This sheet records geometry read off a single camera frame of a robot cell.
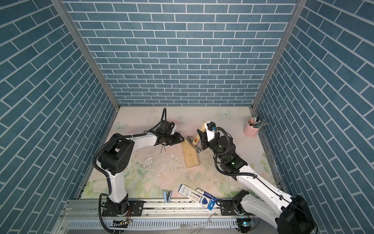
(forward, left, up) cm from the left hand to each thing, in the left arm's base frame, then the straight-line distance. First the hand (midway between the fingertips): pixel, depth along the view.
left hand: (185, 141), depth 96 cm
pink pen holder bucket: (+5, -43, +6) cm, 44 cm away
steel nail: (-4, +14, -3) cm, 15 cm away
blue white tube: (-32, -12, -2) cm, 34 cm away
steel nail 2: (-4, +16, -4) cm, 17 cm away
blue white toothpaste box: (-32, -5, -2) cm, 32 cm away
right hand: (-8, -9, +23) cm, 26 cm away
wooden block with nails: (-9, -3, 0) cm, 10 cm away
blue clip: (-32, +8, -2) cm, 34 cm away
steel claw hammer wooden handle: (-6, -5, +9) cm, 12 cm away
